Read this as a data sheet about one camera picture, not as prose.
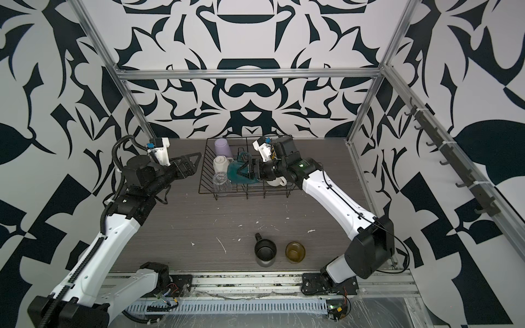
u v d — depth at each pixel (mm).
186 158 625
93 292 410
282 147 578
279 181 974
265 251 826
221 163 937
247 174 651
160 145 625
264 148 689
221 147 991
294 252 813
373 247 411
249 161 654
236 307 649
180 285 744
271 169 637
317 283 743
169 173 617
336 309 710
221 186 912
